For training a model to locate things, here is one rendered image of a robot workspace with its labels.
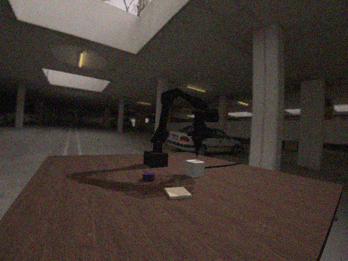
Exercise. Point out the small purple cube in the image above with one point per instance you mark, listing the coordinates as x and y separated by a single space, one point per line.
148 176

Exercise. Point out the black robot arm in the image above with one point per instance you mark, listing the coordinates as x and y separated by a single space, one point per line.
161 134

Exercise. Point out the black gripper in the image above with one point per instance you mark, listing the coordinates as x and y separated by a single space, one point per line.
198 136

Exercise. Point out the beige flat square slab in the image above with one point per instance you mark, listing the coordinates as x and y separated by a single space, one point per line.
177 192

